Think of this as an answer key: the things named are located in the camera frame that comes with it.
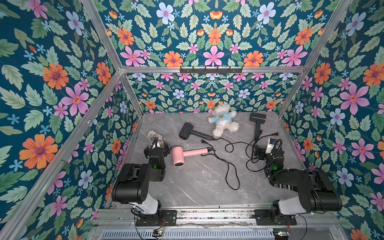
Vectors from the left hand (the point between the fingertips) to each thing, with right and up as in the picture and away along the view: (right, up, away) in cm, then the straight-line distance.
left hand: (156, 143), depth 92 cm
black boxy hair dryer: (+72, +17, +18) cm, 76 cm away
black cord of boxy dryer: (+80, +5, +15) cm, 82 cm away
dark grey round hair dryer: (+18, +9, +13) cm, 24 cm away
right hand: (+70, -1, 0) cm, 70 cm away
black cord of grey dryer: (+49, -2, +9) cm, 49 cm away
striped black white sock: (+75, -24, -7) cm, 79 cm away
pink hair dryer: (+14, -7, -1) cm, 16 cm away
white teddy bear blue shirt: (+43, +18, +16) cm, 49 cm away
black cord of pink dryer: (+44, -11, +1) cm, 46 cm away
